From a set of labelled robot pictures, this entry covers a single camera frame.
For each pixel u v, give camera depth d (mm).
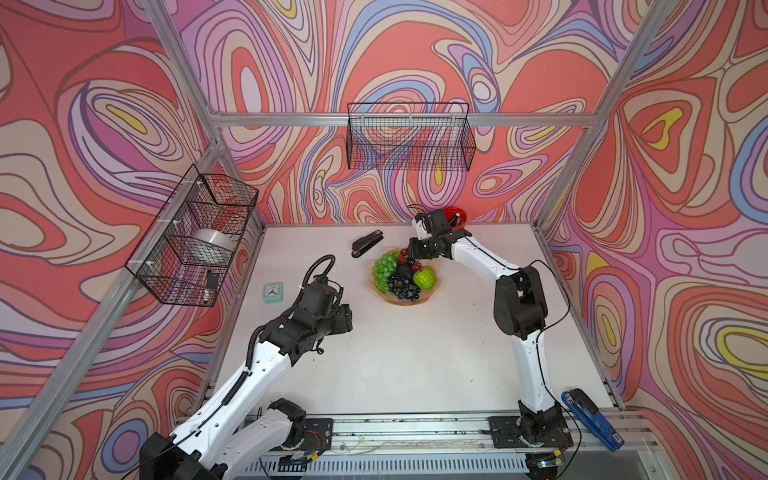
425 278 934
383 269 965
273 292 981
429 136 959
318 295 575
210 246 700
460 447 718
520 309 576
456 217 1074
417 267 990
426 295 962
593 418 747
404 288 939
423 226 848
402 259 1000
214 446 399
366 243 1113
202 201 739
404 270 990
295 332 526
